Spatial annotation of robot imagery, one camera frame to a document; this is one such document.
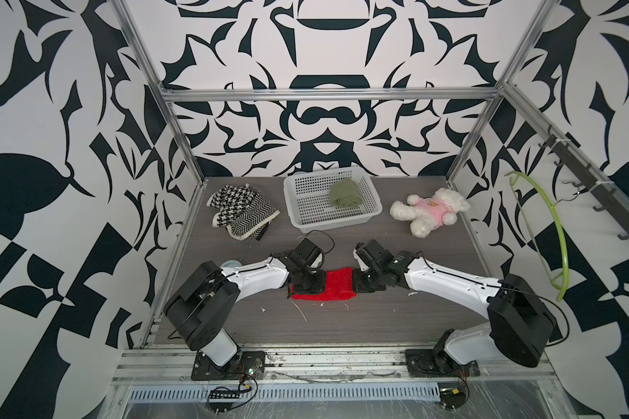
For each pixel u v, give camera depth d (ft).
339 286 2.80
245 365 2.41
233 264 2.96
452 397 2.37
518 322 1.40
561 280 2.13
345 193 3.38
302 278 2.43
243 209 3.10
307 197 3.66
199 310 1.45
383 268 2.16
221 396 2.39
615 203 1.83
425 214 3.23
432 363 2.23
